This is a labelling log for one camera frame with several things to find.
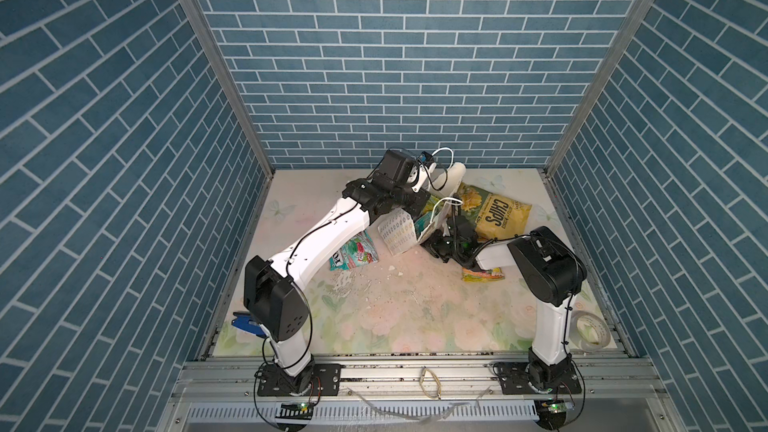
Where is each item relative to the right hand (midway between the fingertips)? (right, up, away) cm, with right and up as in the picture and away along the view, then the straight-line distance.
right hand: (416, 239), depth 98 cm
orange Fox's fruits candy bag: (+24, -10, -8) cm, 27 cm away
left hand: (+2, +15, -20) cm, 25 cm away
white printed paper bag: (-6, +5, -18) cm, 20 cm away
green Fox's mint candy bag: (-18, -3, -5) cm, 19 cm away
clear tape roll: (+47, -24, -16) cm, 55 cm away
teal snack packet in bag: (+1, +9, -27) cm, 29 cm away
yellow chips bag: (+26, +8, +1) cm, 27 cm away
